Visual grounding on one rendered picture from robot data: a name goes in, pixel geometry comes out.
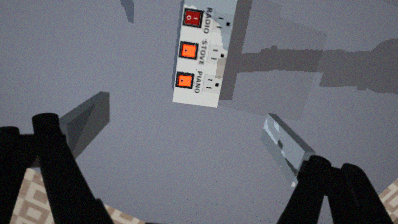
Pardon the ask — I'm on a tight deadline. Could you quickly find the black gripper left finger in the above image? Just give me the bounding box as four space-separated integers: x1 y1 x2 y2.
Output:
0 91 114 224

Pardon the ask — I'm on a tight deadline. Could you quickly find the white power strip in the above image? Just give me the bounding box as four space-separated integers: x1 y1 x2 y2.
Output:
173 0 237 108

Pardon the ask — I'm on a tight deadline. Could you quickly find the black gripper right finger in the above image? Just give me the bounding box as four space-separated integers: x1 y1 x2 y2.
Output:
260 113 394 224

